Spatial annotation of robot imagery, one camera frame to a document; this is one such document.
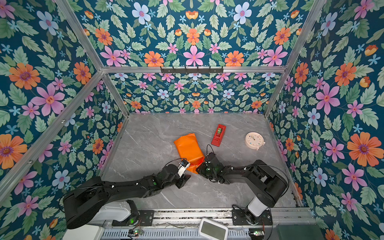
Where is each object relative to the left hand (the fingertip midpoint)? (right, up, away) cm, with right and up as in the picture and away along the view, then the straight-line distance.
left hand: (190, 172), depth 83 cm
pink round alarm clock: (+43, +16, +19) cm, 49 cm away
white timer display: (+12, -22, -15) cm, 29 cm away
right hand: (+3, 0, +6) cm, 7 cm away
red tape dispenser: (+19, +20, +18) cm, 33 cm away
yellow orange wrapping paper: (-1, +11, +11) cm, 15 cm away
